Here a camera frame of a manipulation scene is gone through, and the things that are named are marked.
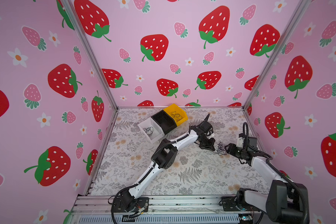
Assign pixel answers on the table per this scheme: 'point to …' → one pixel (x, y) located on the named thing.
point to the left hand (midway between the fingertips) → (216, 149)
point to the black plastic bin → (166, 122)
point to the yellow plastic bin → (179, 115)
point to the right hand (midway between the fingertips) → (228, 147)
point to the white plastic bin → (157, 133)
